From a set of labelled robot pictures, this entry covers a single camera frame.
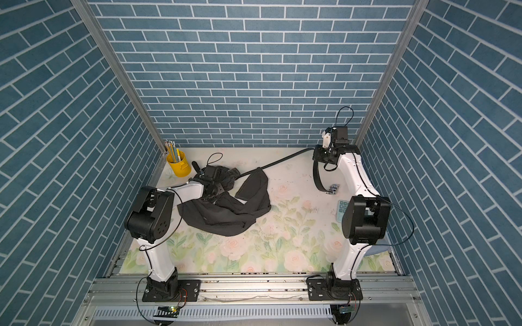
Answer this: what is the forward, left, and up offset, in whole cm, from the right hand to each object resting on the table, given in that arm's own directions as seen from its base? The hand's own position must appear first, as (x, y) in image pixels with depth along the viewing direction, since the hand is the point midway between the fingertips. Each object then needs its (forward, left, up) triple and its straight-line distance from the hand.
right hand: (319, 153), depth 91 cm
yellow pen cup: (-4, +68, -13) cm, 69 cm away
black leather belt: (-6, -10, -20) cm, 23 cm away
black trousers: (-25, +37, -15) cm, 48 cm away
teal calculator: (-15, -13, -20) cm, 28 cm away
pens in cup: (+2, +73, -7) cm, 73 cm away
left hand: (-11, +46, -20) cm, 51 cm away
